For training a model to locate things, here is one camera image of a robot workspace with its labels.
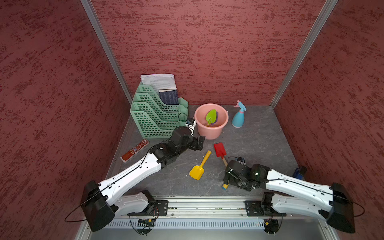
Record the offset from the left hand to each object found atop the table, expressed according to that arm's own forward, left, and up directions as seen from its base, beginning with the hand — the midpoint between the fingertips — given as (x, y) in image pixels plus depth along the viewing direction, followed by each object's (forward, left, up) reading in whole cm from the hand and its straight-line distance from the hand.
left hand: (195, 137), depth 75 cm
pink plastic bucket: (+15, -10, -17) cm, 25 cm away
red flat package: (-2, +43, -20) cm, 48 cm away
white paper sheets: (+43, +26, +3) cm, 50 cm away
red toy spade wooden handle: (+4, -16, -23) cm, 28 cm away
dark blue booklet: (+41, +20, -8) cm, 46 cm away
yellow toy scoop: (-9, -1, -22) cm, 24 cm away
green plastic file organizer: (+21, +28, -11) cm, 37 cm away
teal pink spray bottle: (+24, -30, -15) cm, 41 cm away
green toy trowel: (+25, -11, -13) cm, 30 cm away
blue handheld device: (-11, -59, -19) cm, 63 cm away
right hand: (-19, -19, -17) cm, 32 cm away
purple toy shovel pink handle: (+24, -15, -13) cm, 31 cm away
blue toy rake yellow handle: (-18, -16, -21) cm, 32 cm away
